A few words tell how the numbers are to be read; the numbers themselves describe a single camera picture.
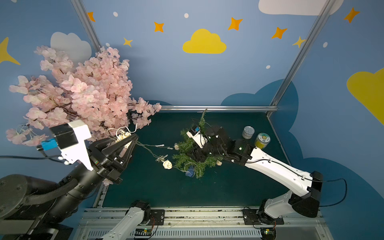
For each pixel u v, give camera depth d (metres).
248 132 1.04
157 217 0.76
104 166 0.28
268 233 0.73
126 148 0.33
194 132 0.58
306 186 0.41
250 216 0.75
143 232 0.73
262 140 0.96
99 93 0.44
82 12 0.70
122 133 0.33
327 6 0.70
